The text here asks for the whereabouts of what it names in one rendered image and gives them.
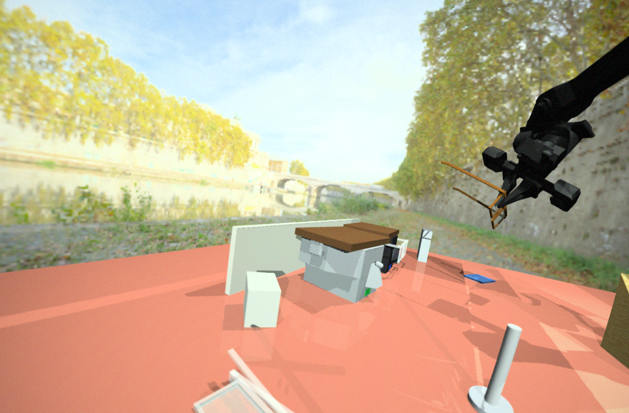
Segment pale grey flat panel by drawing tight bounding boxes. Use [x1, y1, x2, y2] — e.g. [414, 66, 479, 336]
[225, 219, 360, 295]

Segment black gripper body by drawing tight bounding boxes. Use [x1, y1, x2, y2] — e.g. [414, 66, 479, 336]
[482, 146, 581, 212]

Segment brown tortoiseshell glasses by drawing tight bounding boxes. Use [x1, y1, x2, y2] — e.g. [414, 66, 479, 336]
[441, 161, 507, 230]

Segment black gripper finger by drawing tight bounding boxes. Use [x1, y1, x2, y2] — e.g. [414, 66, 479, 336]
[501, 166, 517, 196]
[497, 177, 540, 209]

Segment blue flat square tile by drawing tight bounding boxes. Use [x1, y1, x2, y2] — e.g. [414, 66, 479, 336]
[463, 274, 496, 284]

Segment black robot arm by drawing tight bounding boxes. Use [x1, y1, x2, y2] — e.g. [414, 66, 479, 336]
[513, 36, 629, 172]

